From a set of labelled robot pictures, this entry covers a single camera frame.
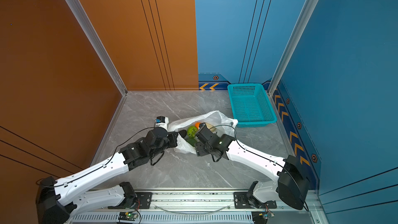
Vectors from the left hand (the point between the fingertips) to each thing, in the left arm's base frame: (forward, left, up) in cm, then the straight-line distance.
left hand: (181, 132), depth 76 cm
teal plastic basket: (+34, -46, -19) cm, 61 cm away
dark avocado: (+9, +2, -16) cm, 18 cm away
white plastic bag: (+14, -17, -10) cm, 24 cm away
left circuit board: (-33, +23, -20) cm, 45 cm away
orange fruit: (+1, -8, +5) cm, 10 cm away
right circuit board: (-32, -38, -20) cm, 54 cm away
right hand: (-4, -10, -8) cm, 14 cm away
